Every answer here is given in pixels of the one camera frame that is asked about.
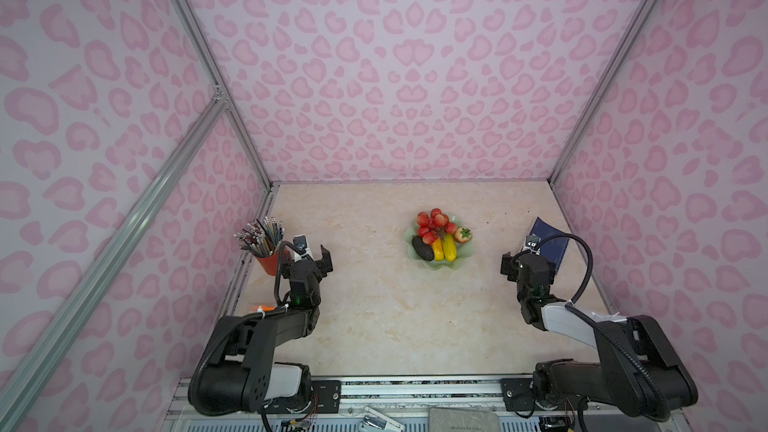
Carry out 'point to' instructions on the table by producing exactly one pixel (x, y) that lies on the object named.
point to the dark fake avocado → (423, 250)
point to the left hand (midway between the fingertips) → (306, 246)
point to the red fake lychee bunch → (434, 226)
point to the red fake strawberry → (462, 234)
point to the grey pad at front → (463, 420)
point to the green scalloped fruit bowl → (464, 251)
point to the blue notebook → (555, 249)
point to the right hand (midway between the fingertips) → (527, 251)
